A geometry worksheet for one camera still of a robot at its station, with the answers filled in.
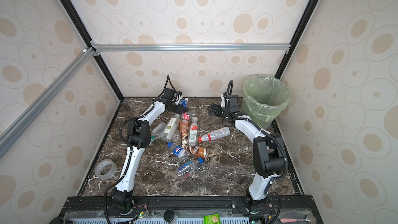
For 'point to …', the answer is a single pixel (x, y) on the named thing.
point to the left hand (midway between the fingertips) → (183, 103)
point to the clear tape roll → (99, 166)
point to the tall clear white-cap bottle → (170, 127)
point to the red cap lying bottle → (215, 134)
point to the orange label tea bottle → (184, 124)
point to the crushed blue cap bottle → (185, 168)
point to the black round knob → (169, 215)
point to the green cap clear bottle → (157, 131)
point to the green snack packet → (211, 219)
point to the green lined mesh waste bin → (264, 98)
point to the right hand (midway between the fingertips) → (214, 108)
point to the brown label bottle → (198, 151)
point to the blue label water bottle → (184, 102)
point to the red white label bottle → (193, 132)
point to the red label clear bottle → (186, 116)
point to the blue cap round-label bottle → (179, 151)
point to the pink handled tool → (310, 219)
